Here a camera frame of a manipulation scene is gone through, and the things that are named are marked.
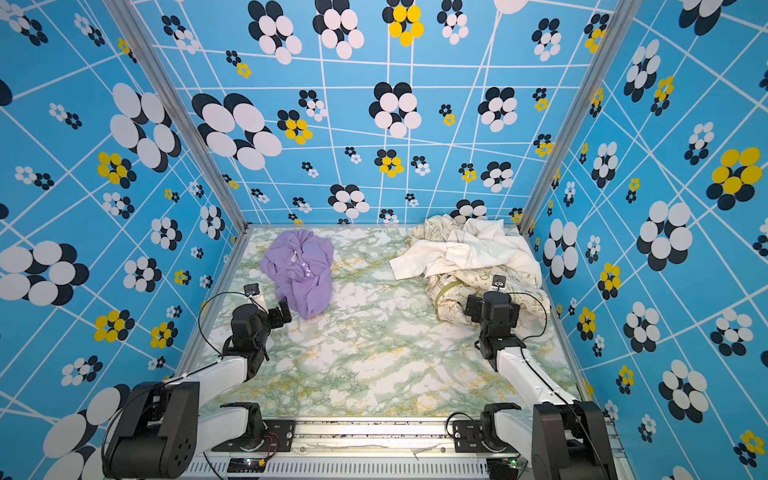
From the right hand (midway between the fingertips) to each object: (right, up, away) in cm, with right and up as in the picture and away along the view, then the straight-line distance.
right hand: (495, 298), depth 88 cm
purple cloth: (-63, +9, +16) cm, 66 cm away
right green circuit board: (-4, -38, -17) cm, 42 cm away
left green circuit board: (-66, -38, -16) cm, 78 cm away
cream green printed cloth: (-13, +2, +3) cm, 14 cm away
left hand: (-67, 0, +2) cm, 67 cm away
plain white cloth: (-1, +17, +21) cm, 27 cm away
